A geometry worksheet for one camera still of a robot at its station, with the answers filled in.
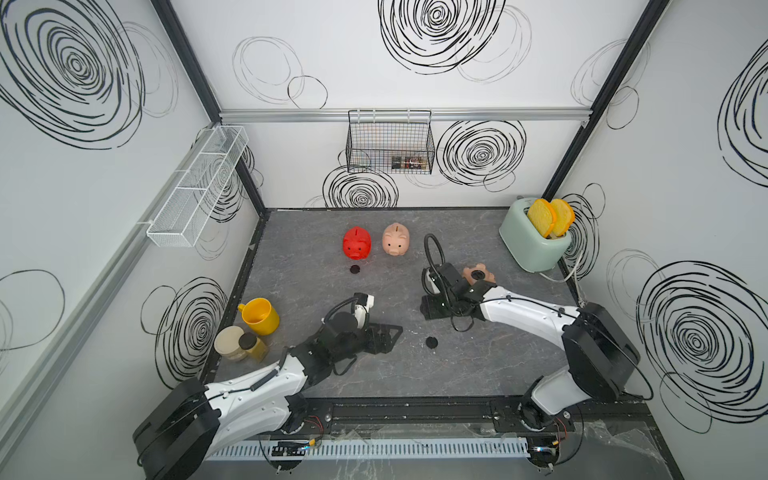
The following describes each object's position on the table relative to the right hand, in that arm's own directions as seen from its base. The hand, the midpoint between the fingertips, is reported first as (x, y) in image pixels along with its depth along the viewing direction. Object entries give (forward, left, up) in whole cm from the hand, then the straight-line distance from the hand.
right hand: (427, 308), depth 87 cm
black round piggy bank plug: (+16, +24, -5) cm, 29 cm away
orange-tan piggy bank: (+11, -16, +3) cm, 19 cm away
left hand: (-9, +10, +4) cm, 14 cm away
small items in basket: (+34, +7, +27) cm, 44 cm away
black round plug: (-8, -1, -6) cm, 10 cm away
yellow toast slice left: (+25, -36, +14) cm, 46 cm away
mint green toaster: (+18, -30, +9) cm, 36 cm away
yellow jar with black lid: (-14, +46, +4) cm, 49 cm away
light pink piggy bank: (+23, +10, +4) cm, 25 cm away
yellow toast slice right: (+24, -41, +15) cm, 50 cm away
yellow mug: (-3, +50, -2) cm, 50 cm away
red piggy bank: (+21, +23, +3) cm, 31 cm away
